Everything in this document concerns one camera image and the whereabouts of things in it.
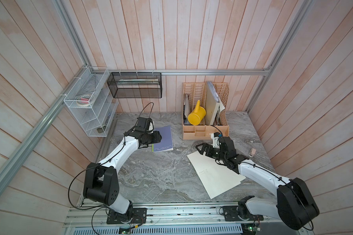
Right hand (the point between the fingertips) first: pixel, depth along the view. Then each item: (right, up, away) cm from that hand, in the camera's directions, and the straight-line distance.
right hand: (200, 147), depth 86 cm
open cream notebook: (+9, -18, -1) cm, 21 cm away
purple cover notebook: (-21, +1, +12) cm, 24 cm away
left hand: (-25, +5, +1) cm, 26 cm away
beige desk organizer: (-2, +39, +27) cm, 48 cm away
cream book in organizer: (+7, +26, -1) cm, 27 cm away
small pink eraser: (+36, -4, +8) cm, 37 cm away
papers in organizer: (+17, +17, +21) cm, 32 cm away
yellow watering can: (-2, +19, +10) cm, 21 cm away
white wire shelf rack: (-58, +16, -9) cm, 61 cm away
